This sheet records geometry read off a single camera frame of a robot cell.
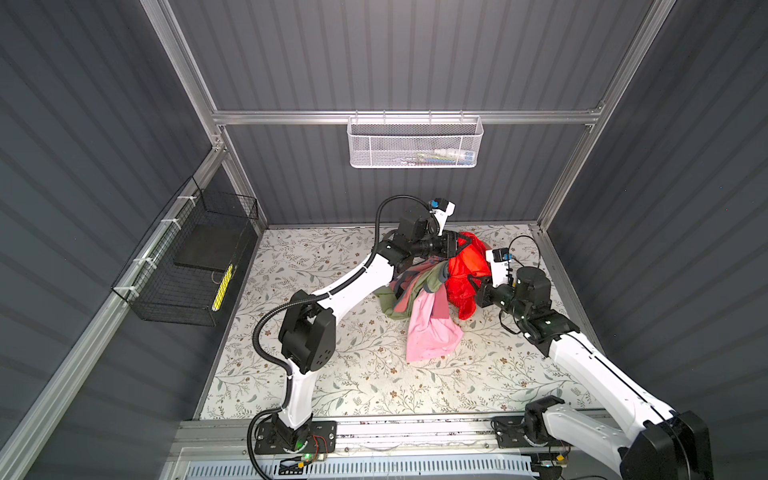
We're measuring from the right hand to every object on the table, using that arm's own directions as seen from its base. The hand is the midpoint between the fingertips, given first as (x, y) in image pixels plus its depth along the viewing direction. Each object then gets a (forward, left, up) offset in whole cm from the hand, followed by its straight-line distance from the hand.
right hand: (475, 277), depth 79 cm
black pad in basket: (+4, +69, +9) cm, 70 cm away
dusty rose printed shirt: (-4, +9, -7) cm, 12 cm away
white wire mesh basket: (+69, +13, 0) cm, 70 cm away
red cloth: (+2, +1, +5) cm, 6 cm away
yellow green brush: (-8, +62, +8) cm, 63 cm away
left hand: (+8, +2, +7) cm, 11 cm away
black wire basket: (-3, +73, +9) cm, 74 cm away
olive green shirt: (+2, +13, -3) cm, 13 cm away
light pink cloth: (-11, +12, -13) cm, 21 cm away
